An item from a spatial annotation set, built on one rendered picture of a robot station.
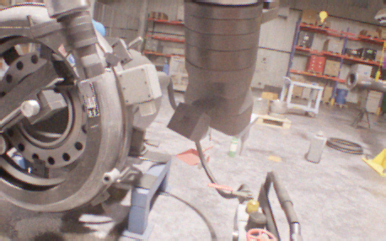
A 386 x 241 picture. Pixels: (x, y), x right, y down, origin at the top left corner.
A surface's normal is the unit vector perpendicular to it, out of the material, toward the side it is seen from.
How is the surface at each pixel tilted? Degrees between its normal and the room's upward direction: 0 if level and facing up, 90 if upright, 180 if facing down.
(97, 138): 90
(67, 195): 90
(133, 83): 90
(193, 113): 66
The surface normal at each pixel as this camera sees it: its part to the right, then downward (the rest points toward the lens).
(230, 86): -0.09, 0.65
